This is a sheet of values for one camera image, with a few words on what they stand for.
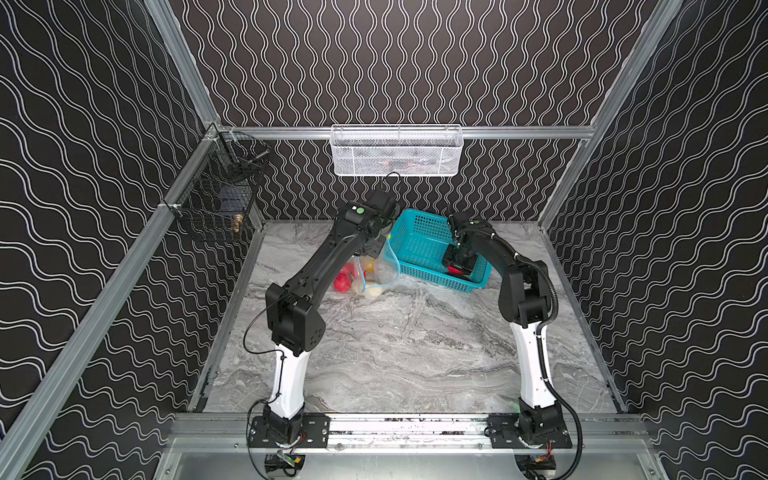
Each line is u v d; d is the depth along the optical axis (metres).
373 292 0.93
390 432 0.76
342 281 0.97
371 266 1.00
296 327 0.51
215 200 0.93
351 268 0.89
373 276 1.03
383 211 0.67
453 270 0.99
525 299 0.63
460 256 0.90
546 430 0.68
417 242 1.14
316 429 0.74
